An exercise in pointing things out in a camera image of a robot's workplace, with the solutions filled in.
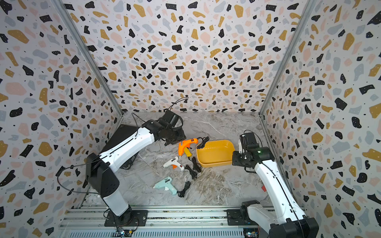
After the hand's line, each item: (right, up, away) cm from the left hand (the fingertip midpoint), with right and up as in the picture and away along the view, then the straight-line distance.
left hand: (187, 137), depth 81 cm
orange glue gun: (-1, -3, -1) cm, 3 cm away
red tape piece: (+43, -29, +2) cm, 52 cm away
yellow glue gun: (-1, -11, +15) cm, 19 cm away
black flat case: (-49, +1, +21) cm, 54 cm away
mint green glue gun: (-12, -26, +2) cm, 29 cm away
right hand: (+26, -11, -3) cm, 29 cm away
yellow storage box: (+17, -12, +22) cm, 30 cm away
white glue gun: (-9, -16, +11) cm, 21 cm away
